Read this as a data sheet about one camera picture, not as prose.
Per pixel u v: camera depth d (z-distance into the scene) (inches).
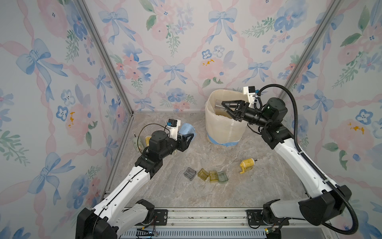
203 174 34.6
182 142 25.2
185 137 25.5
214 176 34.7
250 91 23.4
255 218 28.8
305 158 17.7
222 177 34.5
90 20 28.8
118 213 16.7
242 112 22.0
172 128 24.5
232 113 22.9
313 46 32.2
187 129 27.1
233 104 23.1
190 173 34.8
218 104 23.7
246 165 33.5
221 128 32.0
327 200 15.1
